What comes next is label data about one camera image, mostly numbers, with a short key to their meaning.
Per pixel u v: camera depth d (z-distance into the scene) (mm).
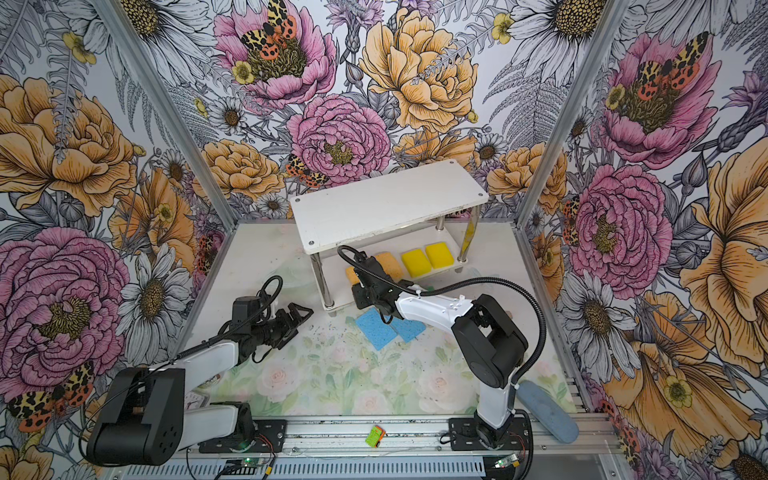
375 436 729
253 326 720
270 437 742
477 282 522
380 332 916
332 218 758
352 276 922
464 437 739
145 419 420
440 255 1030
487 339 488
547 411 759
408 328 916
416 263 999
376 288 699
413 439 745
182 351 734
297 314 814
